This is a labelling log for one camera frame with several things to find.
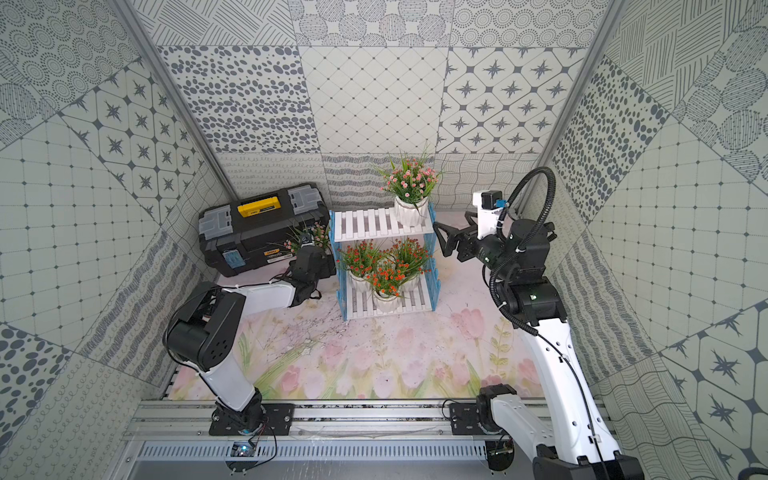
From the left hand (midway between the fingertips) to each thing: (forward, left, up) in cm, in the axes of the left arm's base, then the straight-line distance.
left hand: (328, 259), depth 96 cm
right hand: (-11, -35, +29) cm, 47 cm away
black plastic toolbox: (+2, +22, +10) cm, 24 cm away
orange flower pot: (-12, -21, +8) cm, 26 cm away
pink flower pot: (+3, +2, +7) cm, 7 cm away
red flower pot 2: (-3, -27, +7) cm, 28 cm away
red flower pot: (-6, -12, +9) cm, 16 cm away
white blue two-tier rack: (-2, -10, +19) cm, 22 cm away
